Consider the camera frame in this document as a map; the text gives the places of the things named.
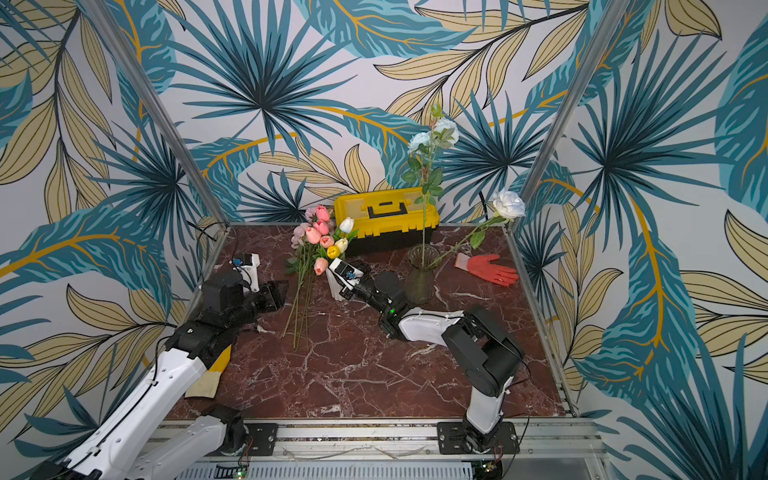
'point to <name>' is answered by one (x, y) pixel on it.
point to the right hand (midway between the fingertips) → (333, 258)
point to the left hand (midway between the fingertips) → (282, 288)
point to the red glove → (483, 266)
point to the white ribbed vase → (334, 286)
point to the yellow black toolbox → (387, 221)
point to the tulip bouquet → (318, 240)
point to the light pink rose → (297, 241)
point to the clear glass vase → (419, 281)
